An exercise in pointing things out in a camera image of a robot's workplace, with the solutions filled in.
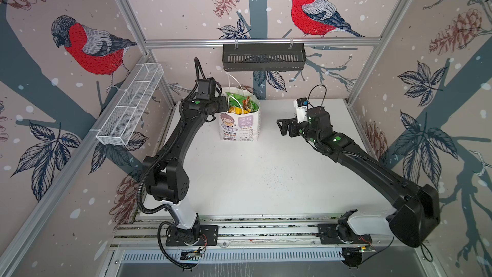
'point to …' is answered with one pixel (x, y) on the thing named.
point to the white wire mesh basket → (120, 125)
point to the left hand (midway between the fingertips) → (224, 98)
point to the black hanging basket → (264, 56)
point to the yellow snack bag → (237, 110)
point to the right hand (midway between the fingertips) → (287, 116)
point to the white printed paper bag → (241, 127)
